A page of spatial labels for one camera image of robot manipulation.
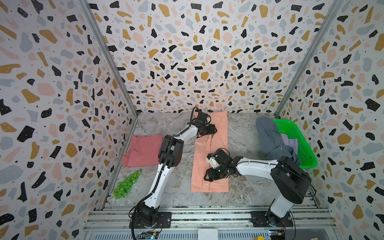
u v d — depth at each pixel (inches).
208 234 26.1
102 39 31.4
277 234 28.2
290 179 18.6
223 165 28.2
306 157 36.2
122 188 31.1
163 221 28.9
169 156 25.6
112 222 29.4
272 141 35.8
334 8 28.3
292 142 39.8
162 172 25.6
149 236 27.8
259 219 29.2
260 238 25.6
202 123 35.0
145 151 37.3
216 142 40.9
